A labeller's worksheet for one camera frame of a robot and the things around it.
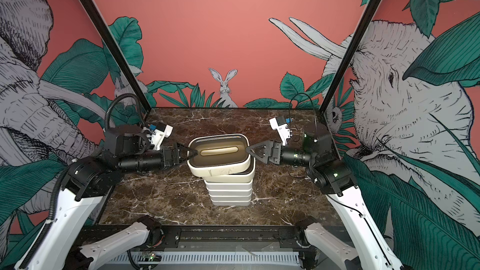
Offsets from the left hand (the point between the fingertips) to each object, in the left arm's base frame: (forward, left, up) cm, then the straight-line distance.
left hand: (192, 156), depth 57 cm
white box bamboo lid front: (-5, -11, -31) cm, 33 cm away
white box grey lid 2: (-4, -15, -23) cm, 28 cm away
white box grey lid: (-4, -11, -15) cm, 19 cm away
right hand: (-1, -18, +3) cm, 19 cm away
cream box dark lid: (-4, -17, -7) cm, 19 cm away
